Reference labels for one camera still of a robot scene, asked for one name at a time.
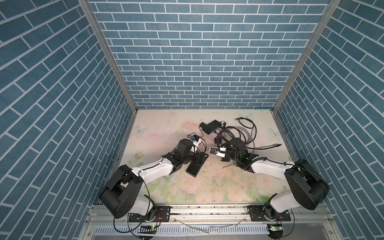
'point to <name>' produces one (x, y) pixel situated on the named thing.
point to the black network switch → (210, 127)
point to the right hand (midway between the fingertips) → (216, 144)
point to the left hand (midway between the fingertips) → (204, 154)
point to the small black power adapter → (215, 140)
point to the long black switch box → (193, 169)
